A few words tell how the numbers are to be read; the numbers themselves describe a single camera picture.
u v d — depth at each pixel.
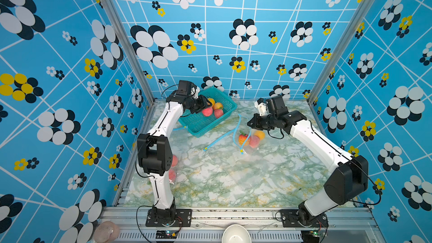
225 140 0.99
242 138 0.86
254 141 0.88
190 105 0.76
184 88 0.72
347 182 0.42
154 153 0.50
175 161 0.89
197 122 1.08
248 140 0.82
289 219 0.72
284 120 0.58
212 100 1.11
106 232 0.69
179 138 0.98
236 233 0.69
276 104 0.63
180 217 0.73
